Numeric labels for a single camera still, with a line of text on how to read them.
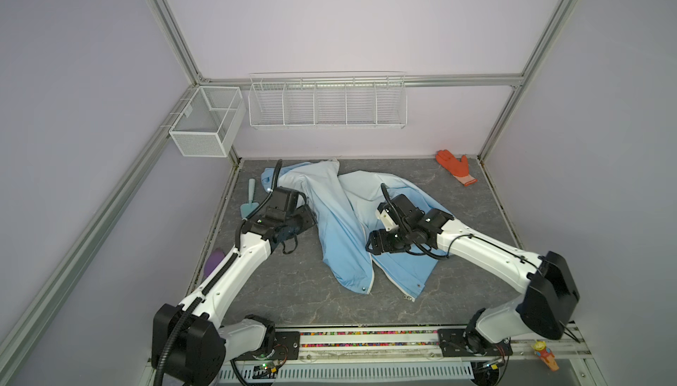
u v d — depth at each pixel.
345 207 0.93
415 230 0.59
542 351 0.71
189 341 0.38
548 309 0.41
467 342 0.67
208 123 1.02
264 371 0.72
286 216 0.61
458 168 1.16
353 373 1.58
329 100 0.99
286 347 0.74
